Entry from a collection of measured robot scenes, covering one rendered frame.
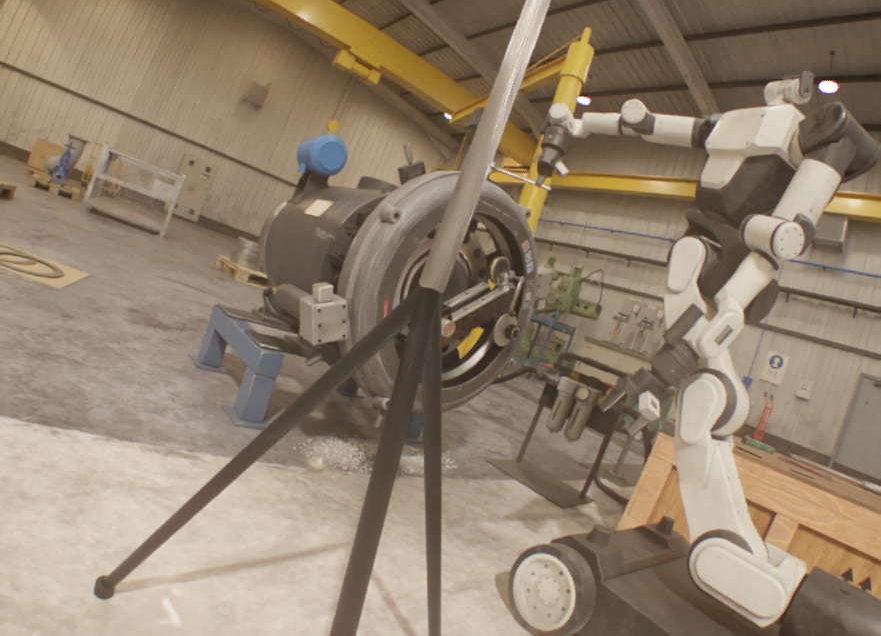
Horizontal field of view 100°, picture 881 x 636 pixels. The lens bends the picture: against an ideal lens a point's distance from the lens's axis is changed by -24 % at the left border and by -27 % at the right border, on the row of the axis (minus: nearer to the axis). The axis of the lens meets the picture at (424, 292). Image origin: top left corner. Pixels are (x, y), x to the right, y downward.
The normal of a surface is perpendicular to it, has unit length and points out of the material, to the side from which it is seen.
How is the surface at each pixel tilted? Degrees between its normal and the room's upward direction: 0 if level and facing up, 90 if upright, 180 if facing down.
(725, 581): 90
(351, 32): 90
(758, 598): 90
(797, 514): 90
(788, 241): 105
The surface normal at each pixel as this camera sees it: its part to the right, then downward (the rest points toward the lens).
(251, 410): 0.63, 0.24
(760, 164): -0.68, -0.02
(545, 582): -0.78, -0.29
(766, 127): -0.57, -0.20
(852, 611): -0.37, -0.79
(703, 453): -0.81, 0.14
